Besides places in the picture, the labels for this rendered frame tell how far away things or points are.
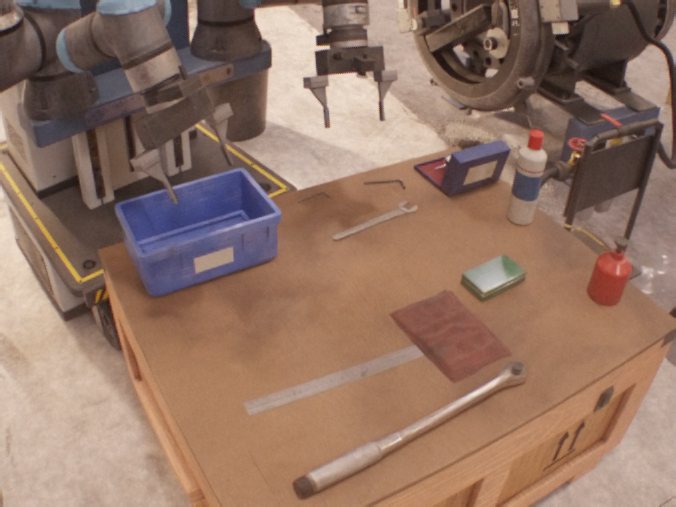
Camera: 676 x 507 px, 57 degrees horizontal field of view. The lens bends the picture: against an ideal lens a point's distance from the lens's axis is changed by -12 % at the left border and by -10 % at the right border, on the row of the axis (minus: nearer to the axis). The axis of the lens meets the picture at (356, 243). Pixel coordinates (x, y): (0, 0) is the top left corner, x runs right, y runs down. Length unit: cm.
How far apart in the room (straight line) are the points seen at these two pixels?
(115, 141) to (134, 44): 87
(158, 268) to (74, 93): 46
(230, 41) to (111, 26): 66
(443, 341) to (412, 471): 29
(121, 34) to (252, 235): 51
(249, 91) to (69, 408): 147
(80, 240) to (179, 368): 69
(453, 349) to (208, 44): 95
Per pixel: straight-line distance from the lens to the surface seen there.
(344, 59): 131
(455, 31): 257
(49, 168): 201
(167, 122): 111
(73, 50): 118
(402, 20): 294
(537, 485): 155
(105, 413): 181
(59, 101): 153
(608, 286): 142
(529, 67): 236
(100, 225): 186
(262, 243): 139
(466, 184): 166
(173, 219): 150
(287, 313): 131
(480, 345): 127
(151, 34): 109
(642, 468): 182
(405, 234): 152
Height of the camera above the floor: 137
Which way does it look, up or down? 37 degrees down
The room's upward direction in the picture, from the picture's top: 4 degrees clockwise
